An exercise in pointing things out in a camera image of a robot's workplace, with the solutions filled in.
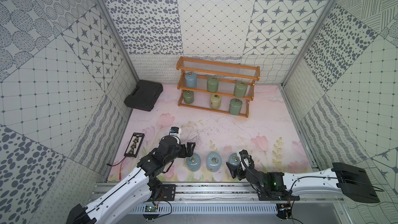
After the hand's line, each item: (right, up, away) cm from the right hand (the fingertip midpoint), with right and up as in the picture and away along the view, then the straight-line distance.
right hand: (234, 160), depth 82 cm
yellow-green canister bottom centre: (-8, +31, +19) cm, 38 cm away
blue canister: (-24, +45, +12) cm, 53 cm away
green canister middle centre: (-11, +42, +12) cm, 45 cm away
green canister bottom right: (+4, +29, +15) cm, 32 cm away
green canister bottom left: (-27, +35, +23) cm, 49 cm away
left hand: (-22, +9, -3) cm, 25 cm away
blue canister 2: (-21, +1, -5) cm, 22 cm away
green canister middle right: (+5, +39, +7) cm, 40 cm away
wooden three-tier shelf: (-7, +40, +14) cm, 43 cm away
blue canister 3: (-11, +2, -7) cm, 13 cm away
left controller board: (-41, -19, -10) cm, 46 cm away
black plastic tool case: (-59, +35, +27) cm, 74 cm away
